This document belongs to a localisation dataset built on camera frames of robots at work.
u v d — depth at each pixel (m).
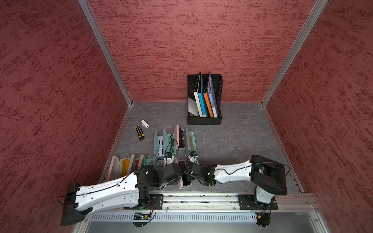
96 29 0.79
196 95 0.87
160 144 0.93
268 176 0.46
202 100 0.89
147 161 0.87
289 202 0.76
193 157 0.76
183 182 0.75
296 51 0.88
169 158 0.67
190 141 0.94
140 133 1.00
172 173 0.54
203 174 0.64
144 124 1.03
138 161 0.81
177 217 0.77
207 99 0.88
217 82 1.08
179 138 0.92
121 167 0.85
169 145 0.94
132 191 0.47
